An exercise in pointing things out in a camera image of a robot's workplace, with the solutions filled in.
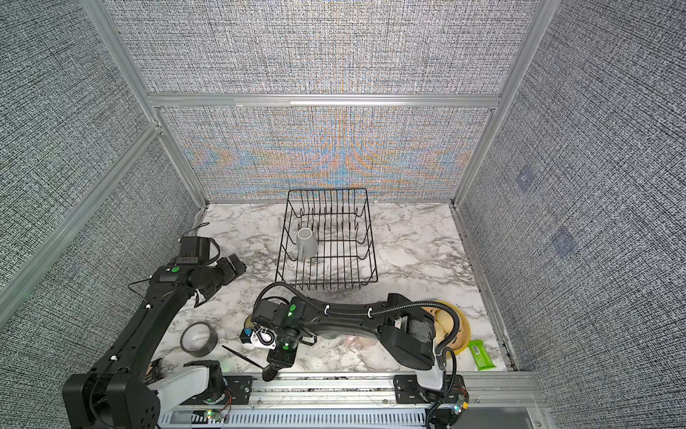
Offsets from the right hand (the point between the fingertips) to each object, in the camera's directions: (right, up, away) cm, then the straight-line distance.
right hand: (275, 354), depth 73 cm
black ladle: (-2, -6, +2) cm, 7 cm away
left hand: (-13, +22, +9) cm, 27 cm away
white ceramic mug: (+6, +29, +20) cm, 36 cm away
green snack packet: (+59, -3, +5) cm, 59 cm away
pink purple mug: (+23, 0, +8) cm, 24 cm away
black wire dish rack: (+12, +30, +30) cm, 44 cm away
